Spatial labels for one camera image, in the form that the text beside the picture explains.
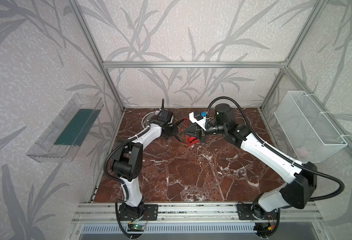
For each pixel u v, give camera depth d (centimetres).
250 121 112
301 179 41
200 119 55
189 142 87
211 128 59
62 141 64
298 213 74
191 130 61
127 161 50
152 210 74
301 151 73
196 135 62
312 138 61
